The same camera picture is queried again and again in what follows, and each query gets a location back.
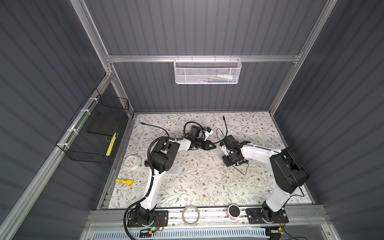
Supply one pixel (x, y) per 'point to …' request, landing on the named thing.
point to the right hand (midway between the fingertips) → (228, 162)
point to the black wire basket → (90, 137)
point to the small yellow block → (124, 181)
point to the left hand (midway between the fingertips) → (216, 147)
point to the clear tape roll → (183, 218)
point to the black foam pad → (105, 123)
